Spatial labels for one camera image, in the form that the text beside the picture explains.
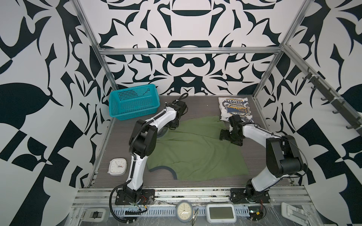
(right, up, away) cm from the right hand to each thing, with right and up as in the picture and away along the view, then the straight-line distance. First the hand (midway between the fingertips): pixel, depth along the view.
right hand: (227, 138), depth 94 cm
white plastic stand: (+24, -31, -25) cm, 47 cm away
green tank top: (-22, -7, -3) cm, 23 cm away
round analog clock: (-28, -29, -26) cm, 48 cm away
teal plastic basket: (-69, +25, +22) cm, 76 cm away
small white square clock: (-66, -14, -12) cm, 69 cm away
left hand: (-38, +11, +2) cm, 39 cm away
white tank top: (+6, +21, +15) cm, 27 cm away
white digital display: (-13, -30, -27) cm, 42 cm away
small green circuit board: (+7, -33, -23) cm, 40 cm away
